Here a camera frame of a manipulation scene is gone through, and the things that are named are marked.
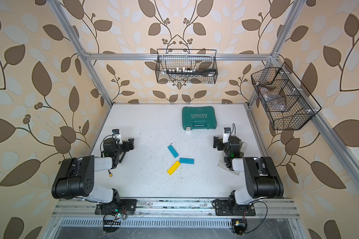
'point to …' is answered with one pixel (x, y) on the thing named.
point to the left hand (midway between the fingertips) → (125, 138)
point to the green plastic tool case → (197, 118)
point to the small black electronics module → (239, 225)
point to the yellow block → (172, 169)
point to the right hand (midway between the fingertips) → (222, 136)
